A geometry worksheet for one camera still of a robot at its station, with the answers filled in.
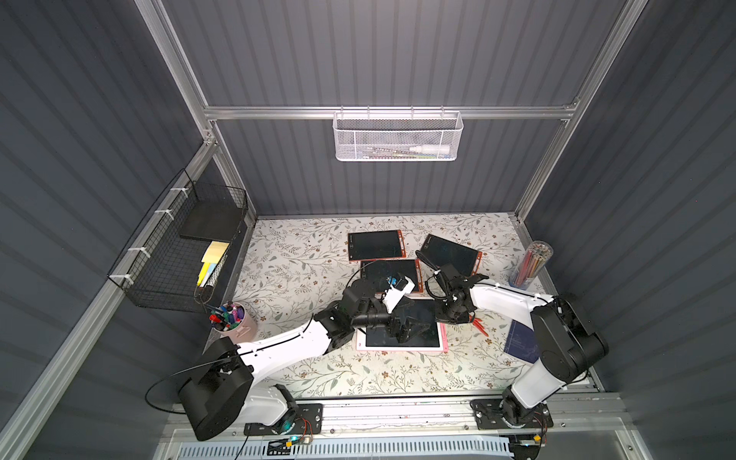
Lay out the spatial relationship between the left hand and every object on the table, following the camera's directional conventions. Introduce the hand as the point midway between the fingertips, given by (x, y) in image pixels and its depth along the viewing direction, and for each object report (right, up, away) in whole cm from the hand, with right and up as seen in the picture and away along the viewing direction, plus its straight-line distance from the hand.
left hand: (424, 321), depth 71 cm
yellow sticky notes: (-54, +15, +1) cm, 57 cm away
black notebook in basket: (-59, +26, +10) cm, 65 cm away
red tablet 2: (-11, +9, +32) cm, 36 cm away
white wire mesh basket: (-3, +67, +53) cm, 85 cm away
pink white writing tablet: (+4, -9, +18) cm, 21 cm away
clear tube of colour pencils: (+36, +16, +14) cm, 42 cm away
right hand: (+10, -5, +20) cm, 23 cm away
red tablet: (-12, +19, +44) cm, 49 cm away
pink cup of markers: (-53, -2, +8) cm, 54 cm away
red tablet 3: (+13, +16, +38) cm, 44 cm away
